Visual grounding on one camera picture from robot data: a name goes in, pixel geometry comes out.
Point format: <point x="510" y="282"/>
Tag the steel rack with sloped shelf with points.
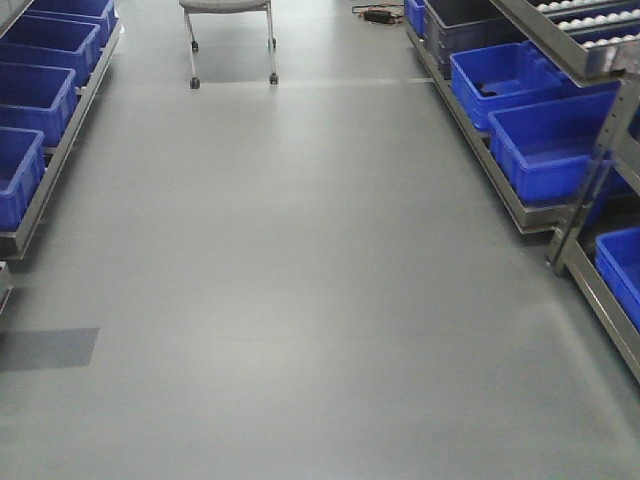
<point x="65" y="155"/>

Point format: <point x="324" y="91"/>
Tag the blue plastic bin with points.
<point x="55" y="50"/>
<point x="470" y="100"/>
<point x="415" y="15"/>
<point x="540" y="175"/>
<point x="620" y="270"/>
<point x="35" y="115"/>
<point x="80" y="10"/>
<point x="20" y="200"/>

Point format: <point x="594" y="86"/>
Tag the grey chair on castors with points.
<point x="225" y="4"/>

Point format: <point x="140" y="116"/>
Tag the small black part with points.
<point x="492" y="91"/>

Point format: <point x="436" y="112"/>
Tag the dark grey plastic bin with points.
<point x="440" y="40"/>

